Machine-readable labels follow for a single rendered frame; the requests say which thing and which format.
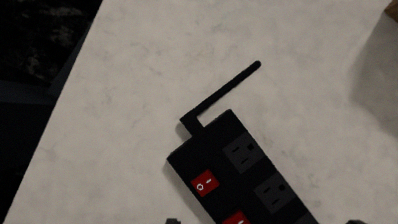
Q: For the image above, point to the black power strip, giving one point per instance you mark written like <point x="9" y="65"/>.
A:
<point x="229" y="173"/>

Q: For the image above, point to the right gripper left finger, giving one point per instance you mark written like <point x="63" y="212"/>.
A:
<point x="172" y="221"/>

